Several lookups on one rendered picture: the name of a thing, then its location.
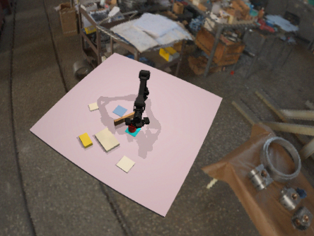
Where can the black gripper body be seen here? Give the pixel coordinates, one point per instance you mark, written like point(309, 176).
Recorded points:
point(128, 121)

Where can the yellow rectangular block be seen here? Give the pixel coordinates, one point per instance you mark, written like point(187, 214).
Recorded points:
point(86, 141)

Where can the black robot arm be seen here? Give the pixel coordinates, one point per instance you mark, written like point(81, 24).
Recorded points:
point(139, 103)

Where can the beige flat rectangular slab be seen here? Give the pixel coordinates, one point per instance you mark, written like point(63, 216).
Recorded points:
point(107, 140)

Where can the dark red cup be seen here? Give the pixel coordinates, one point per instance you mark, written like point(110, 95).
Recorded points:
point(131, 128)

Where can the cream flat square pad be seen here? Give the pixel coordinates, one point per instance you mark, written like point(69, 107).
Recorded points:
point(125, 164)

